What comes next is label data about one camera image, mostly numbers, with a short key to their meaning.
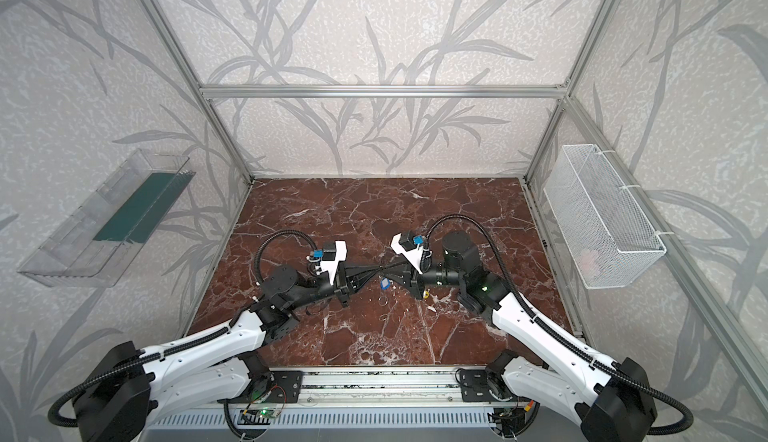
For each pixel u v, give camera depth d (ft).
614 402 1.24
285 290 1.79
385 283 2.23
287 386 2.42
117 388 1.31
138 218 2.04
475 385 2.45
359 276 2.07
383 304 2.84
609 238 1.99
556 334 1.48
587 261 2.40
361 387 2.47
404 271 2.02
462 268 1.80
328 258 1.90
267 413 2.31
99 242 2.11
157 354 1.44
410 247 1.91
